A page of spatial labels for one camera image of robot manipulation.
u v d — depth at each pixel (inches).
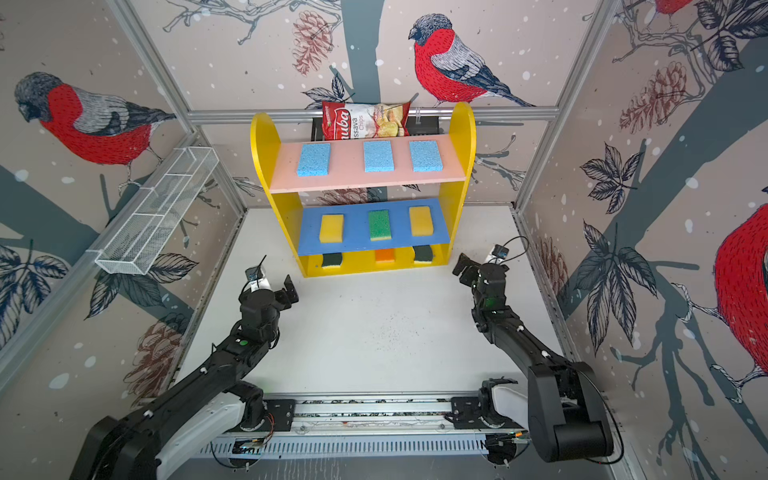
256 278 27.5
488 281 25.4
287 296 30.0
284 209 30.7
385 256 40.6
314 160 29.3
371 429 29.0
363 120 33.8
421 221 37.4
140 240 28.1
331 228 36.1
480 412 28.4
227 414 23.1
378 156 30.0
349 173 29.3
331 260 39.5
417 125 36.5
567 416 15.9
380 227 37.4
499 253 29.7
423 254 40.8
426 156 29.9
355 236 36.8
